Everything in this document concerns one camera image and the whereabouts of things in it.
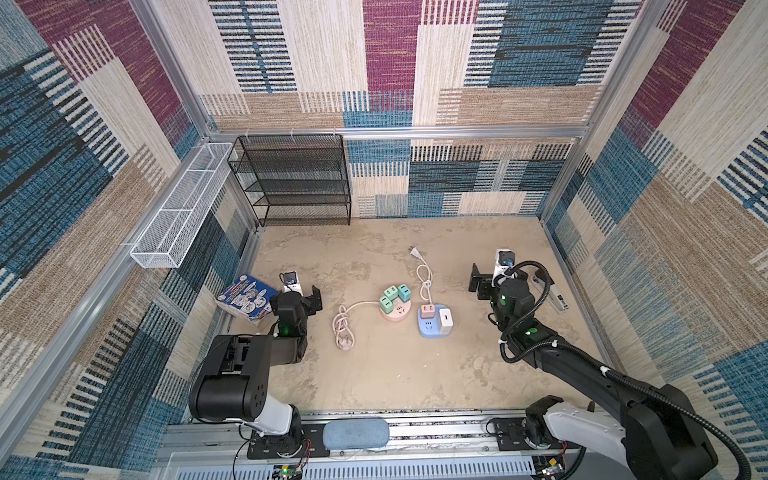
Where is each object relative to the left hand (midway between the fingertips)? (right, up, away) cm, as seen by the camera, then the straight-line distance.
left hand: (297, 284), depth 92 cm
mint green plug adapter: (+29, -3, -1) cm, 29 cm away
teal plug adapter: (+33, -2, -1) cm, 33 cm away
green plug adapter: (+27, -6, -3) cm, 28 cm away
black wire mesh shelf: (-6, +36, +18) cm, 41 cm away
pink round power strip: (+31, -8, +1) cm, 32 cm away
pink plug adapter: (+39, -7, -4) cm, 40 cm away
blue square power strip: (+40, -12, -3) cm, 42 cm away
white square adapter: (+44, -9, -8) cm, 45 cm away
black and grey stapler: (+79, -3, +3) cm, 79 cm away
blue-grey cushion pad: (+20, -33, -21) cm, 44 cm away
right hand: (+56, +6, -10) cm, 57 cm away
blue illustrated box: (-17, -4, +4) cm, 18 cm away
